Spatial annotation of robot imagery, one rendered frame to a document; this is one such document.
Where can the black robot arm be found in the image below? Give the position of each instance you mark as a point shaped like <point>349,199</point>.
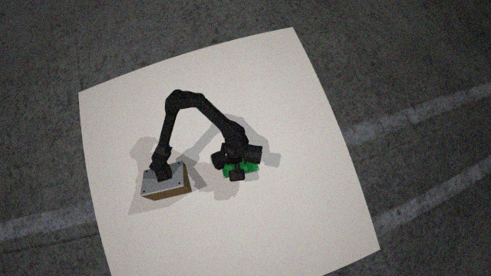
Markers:
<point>237,146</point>

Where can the green circuit board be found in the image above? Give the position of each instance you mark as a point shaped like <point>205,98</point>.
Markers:
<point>248,167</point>

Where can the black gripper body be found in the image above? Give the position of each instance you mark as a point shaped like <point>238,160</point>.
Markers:
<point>237,174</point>

